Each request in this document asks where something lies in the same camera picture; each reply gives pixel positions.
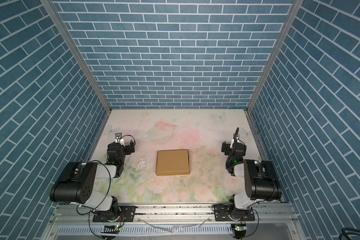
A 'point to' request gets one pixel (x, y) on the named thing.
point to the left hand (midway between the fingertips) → (124, 140)
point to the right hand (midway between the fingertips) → (233, 141)
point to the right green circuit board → (240, 228)
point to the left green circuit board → (112, 229)
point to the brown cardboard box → (172, 162)
